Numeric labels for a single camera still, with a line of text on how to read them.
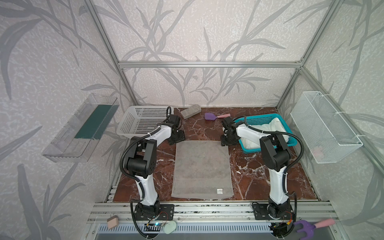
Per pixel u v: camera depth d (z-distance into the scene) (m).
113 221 0.70
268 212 0.72
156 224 0.71
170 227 0.69
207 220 0.72
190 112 1.16
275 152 0.54
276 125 0.97
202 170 0.87
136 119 1.12
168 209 0.75
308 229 0.69
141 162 0.50
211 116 1.15
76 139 0.64
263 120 1.05
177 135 0.88
